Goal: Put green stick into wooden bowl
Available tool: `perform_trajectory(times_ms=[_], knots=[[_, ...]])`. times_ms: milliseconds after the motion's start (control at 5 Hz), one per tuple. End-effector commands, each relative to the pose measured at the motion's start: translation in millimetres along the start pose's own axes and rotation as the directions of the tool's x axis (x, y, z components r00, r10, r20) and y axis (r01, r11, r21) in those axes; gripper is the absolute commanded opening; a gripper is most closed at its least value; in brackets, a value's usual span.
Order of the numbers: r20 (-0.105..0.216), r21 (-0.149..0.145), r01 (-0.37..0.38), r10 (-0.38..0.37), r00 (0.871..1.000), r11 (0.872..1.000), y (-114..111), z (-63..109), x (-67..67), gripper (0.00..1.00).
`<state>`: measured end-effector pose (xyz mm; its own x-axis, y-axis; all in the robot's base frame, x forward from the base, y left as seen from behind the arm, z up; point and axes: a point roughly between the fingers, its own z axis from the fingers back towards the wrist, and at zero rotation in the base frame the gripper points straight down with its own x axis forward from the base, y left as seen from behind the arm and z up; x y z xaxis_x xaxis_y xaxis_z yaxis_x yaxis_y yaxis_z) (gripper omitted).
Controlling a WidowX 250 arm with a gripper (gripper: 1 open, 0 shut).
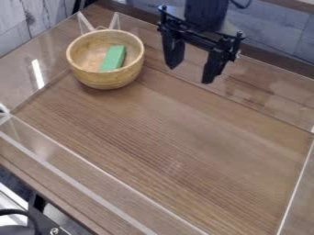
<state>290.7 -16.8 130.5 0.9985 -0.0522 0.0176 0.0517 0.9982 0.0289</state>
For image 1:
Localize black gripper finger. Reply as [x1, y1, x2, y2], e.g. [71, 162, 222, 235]
[202, 49, 228, 84]
[162, 29, 186, 69]

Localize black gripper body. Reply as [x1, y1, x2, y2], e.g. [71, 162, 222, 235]
[158, 4, 246, 61]

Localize green stick block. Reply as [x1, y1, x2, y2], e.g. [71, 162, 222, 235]
[99, 45, 127, 72]

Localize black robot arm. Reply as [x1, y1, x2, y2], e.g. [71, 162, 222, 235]
[156, 0, 246, 84]

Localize wooden bowl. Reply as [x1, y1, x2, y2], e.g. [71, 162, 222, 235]
[67, 29, 144, 90]

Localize black metal table leg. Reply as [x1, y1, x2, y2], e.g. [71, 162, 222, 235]
[28, 194, 71, 235]

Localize clear acrylic tray wall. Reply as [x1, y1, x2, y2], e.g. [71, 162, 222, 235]
[0, 10, 314, 235]

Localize black cable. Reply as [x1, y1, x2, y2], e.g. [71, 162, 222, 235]
[0, 208, 33, 228]

